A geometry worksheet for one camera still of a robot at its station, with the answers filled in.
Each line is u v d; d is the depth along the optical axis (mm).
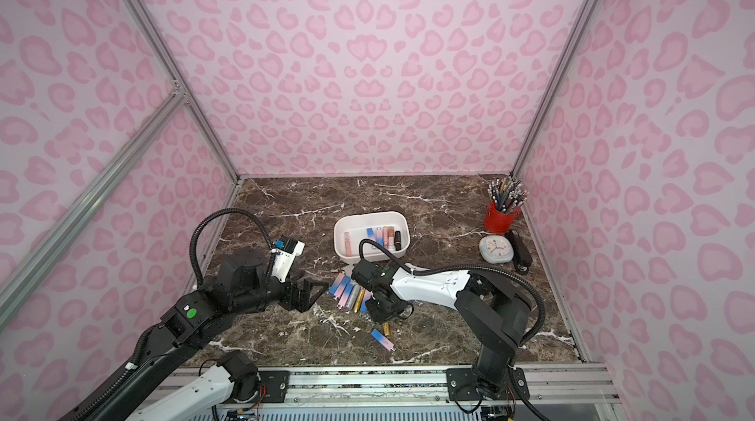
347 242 1003
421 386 750
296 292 600
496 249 952
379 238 1003
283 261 615
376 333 808
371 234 1010
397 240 985
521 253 929
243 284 502
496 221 980
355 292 879
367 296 866
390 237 1003
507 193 924
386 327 818
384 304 717
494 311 450
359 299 862
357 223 1027
